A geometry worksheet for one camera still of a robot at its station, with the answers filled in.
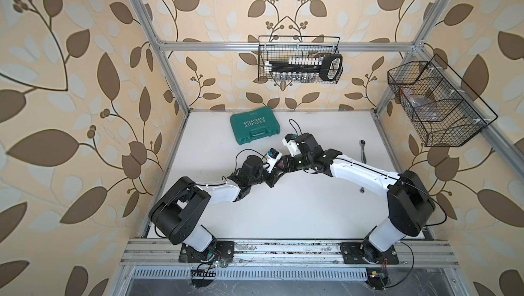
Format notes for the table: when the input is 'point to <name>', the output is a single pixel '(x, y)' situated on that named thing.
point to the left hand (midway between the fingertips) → (281, 167)
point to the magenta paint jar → (281, 164)
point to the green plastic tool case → (254, 124)
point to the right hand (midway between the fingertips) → (279, 164)
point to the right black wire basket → (443, 108)
